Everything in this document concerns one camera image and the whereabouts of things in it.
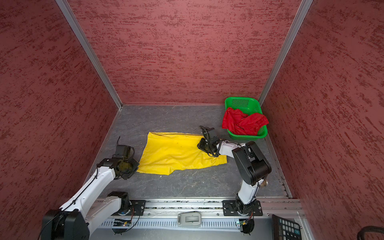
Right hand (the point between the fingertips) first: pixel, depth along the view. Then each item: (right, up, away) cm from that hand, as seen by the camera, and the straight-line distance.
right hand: (198, 148), depth 95 cm
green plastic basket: (+41, +30, +22) cm, 55 cm away
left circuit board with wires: (-39, -34, -23) cm, 57 cm away
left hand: (-35, -10, -12) cm, 38 cm away
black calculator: (+40, -32, -28) cm, 58 cm away
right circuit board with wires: (+24, -33, -25) cm, 48 cm away
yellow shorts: (-21, -2, -1) cm, 21 cm away
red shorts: (+29, +17, +6) cm, 34 cm away
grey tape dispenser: (-3, -29, -26) cm, 39 cm away
